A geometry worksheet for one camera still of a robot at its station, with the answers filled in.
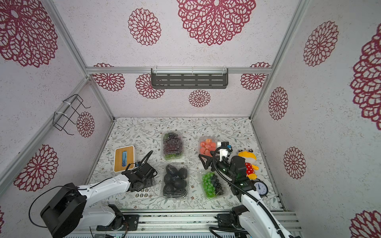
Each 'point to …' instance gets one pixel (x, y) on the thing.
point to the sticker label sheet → (144, 193)
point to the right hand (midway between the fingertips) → (204, 153)
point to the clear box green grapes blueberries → (213, 185)
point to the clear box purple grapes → (172, 146)
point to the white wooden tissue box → (123, 156)
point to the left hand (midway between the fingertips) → (147, 183)
